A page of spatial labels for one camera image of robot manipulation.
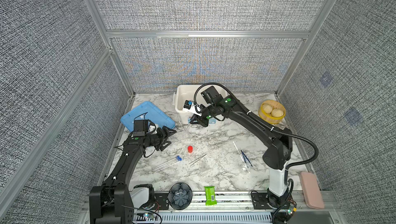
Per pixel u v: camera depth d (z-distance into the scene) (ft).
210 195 2.45
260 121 1.70
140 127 2.17
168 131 2.44
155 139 2.32
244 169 2.74
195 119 2.35
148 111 3.62
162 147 2.52
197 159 2.88
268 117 3.29
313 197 2.40
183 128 3.29
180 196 2.45
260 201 2.40
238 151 2.95
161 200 2.41
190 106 2.21
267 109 3.38
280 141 1.58
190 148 2.90
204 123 2.30
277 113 3.32
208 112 2.19
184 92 3.30
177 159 2.82
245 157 2.88
